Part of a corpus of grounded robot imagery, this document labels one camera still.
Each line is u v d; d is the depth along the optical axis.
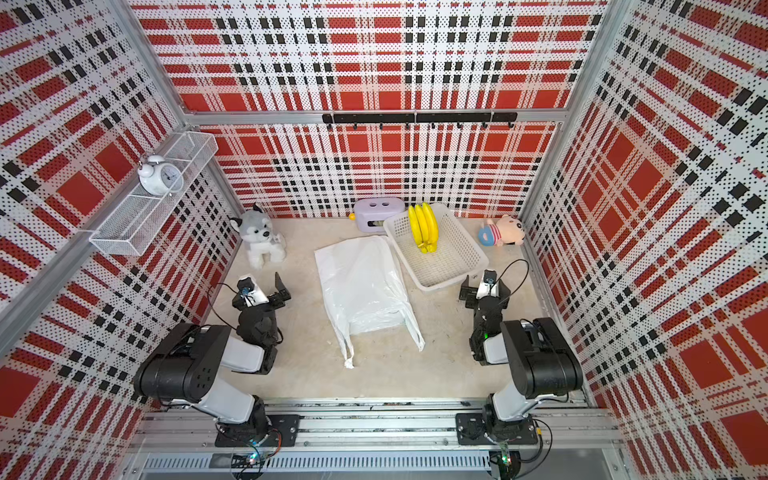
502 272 0.75
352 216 1.15
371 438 0.73
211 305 1.00
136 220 0.71
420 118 0.89
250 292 0.73
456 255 1.08
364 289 0.99
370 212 1.12
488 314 0.69
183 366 0.45
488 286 0.77
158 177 0.70
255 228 0.95
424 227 1.09
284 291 0.82
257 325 0.68
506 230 1.11
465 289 0.84
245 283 0.73
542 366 0.45
